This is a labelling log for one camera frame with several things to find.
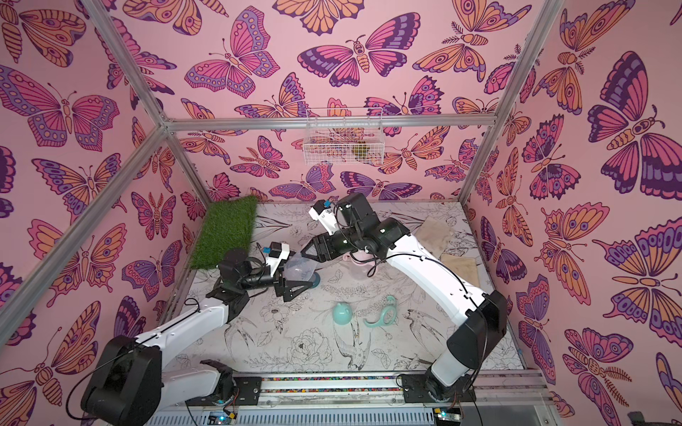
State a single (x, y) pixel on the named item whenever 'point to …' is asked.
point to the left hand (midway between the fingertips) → (311, 271)
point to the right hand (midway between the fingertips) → (311, 247)
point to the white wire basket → (344, 137)
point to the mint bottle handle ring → (392, 303)
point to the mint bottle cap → (342, 313)
